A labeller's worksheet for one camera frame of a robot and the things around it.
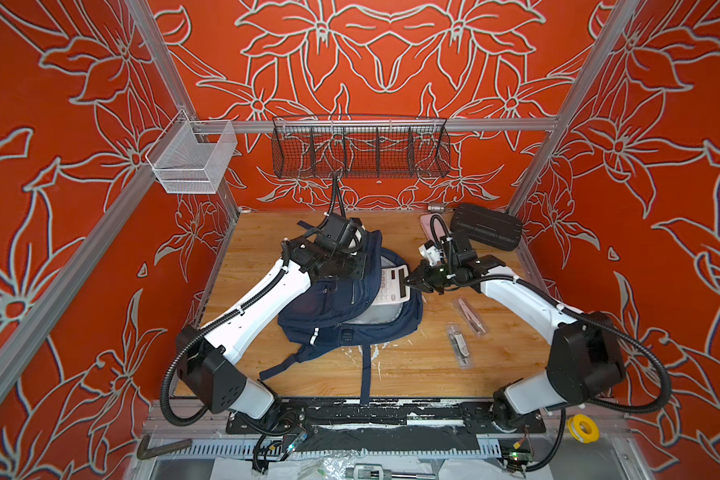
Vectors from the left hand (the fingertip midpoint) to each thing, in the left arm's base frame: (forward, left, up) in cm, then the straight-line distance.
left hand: (366, 262), depth 75 cm
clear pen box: (-3, -33, -23) cm, 41 cm away
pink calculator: (-2, -8, -10) cm, 13 cm away
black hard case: (+31, -44, -17) cm, 56 cm away
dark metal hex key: (-41, +50, -23) cm, 69 cm away
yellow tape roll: (-30, -55, -23) cm, 67 cm away
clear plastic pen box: (-12, -28, -22) cm, 37 cm away
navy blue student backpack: (-8, +6, -13) cm, 16 cm away
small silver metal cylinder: (+43, -27, -20) cm, 55 cm away
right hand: (0, -10, -8) cm, 12 cm away
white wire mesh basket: (+33, +58, +8) cm, 67 cm away
